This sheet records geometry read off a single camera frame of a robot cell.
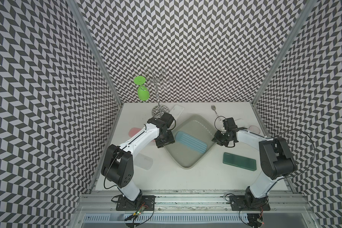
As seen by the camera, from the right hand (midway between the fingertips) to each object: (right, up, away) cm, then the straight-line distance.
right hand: (212, 141), depth 94 cm
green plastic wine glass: (-47, +34, +3) cm, 58 cm away
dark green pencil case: (+16, -11, -5) cm, 20 cm away
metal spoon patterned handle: (+6, +24, +22) cm, 33 cm away
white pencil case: (-24, +21, +16) cm, 35 cm away
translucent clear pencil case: (-44, -11, -7) cm, 46 cm away
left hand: (-28, 0, -10) cm, 30 cm away
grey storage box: (-9, +10, +7) cm, 15 cm away
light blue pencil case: (-14, 0, +1) cm, 14 cm away
